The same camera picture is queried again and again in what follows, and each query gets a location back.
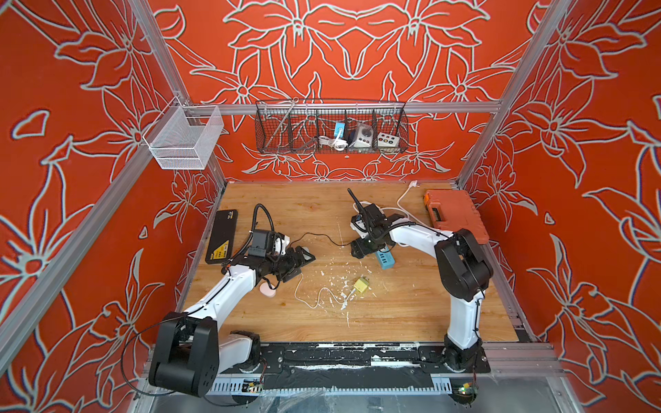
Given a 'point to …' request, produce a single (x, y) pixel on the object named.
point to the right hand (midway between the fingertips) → (354, 249)
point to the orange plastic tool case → (452, 210)
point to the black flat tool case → (221, 246)
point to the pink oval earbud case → (266, 290)
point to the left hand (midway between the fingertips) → (309, 262)
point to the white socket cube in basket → (385, 139)
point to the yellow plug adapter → (361, 285)
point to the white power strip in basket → (365, 136)
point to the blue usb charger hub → (386, 260)
